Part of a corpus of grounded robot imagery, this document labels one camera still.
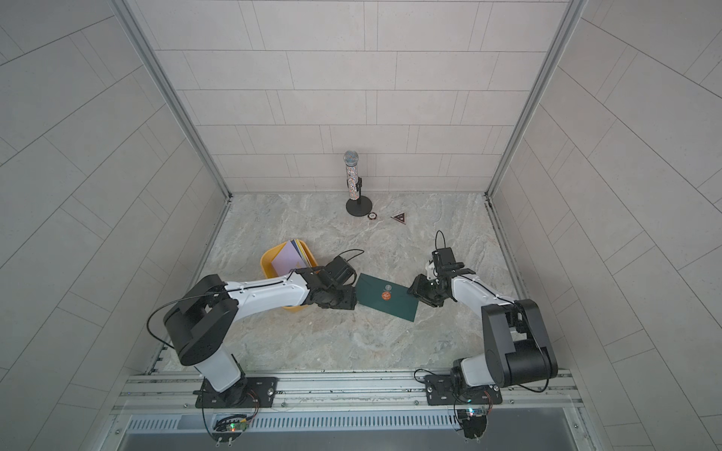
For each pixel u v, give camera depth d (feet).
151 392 2.37
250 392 2.28
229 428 2.14
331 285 2.22
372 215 3.58
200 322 1.45
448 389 2.33
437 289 2.44
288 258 2.99
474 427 2.28
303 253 2.99
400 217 3.57
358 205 3.67
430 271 2.73
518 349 1.39
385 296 2.91
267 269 3.00
